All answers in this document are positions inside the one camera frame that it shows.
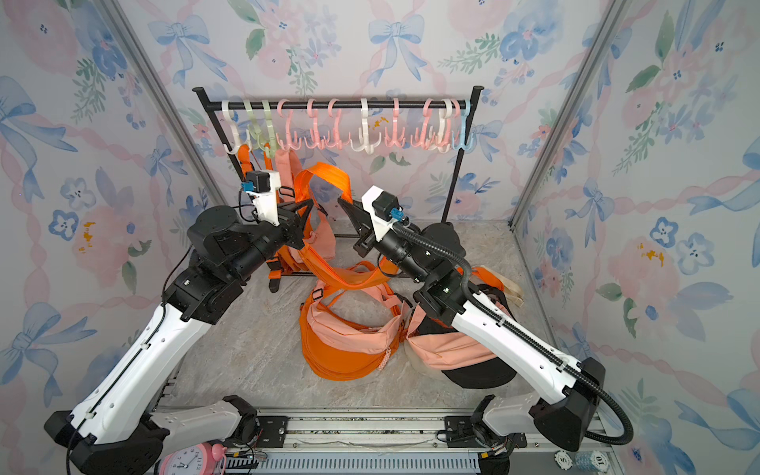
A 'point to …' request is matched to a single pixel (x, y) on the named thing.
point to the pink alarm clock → (198, 459)
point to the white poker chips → (588, 461)
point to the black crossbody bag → (492, 373)
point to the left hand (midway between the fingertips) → (310, 200)
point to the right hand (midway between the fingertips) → (347, 196)
